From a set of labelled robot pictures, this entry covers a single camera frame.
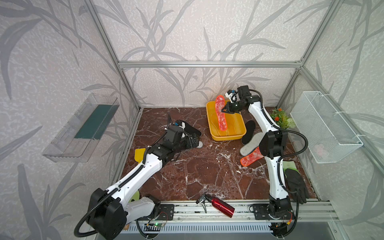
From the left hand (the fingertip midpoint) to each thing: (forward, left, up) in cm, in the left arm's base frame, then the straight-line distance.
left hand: (194, 139), depth 79 cm
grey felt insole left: (+8, -3, -19) cm, 21 cm away
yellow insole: (+28, -14, -18) cm, 36 cm away
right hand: (+25, -17, -2) cm, 30 cm away
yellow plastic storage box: (+41, -11, -17) cm, 46 cm away
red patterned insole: (+27, -16, 0) cm, 32 cm away
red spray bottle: (-28, -12, -15) cm, 34 cm away
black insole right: (+16, -36, -9) cm, 41 cm away
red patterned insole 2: (-2, -35, -17) cm, 39 cm away
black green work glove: (-17, -57, -16) cm, 61 cm away
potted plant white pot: (+16, -53, -1) cm, 56 cm away
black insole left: (+23, +4, -20) cm, 30 cm away
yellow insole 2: (+25, -28, -18) cm, 42 cm away
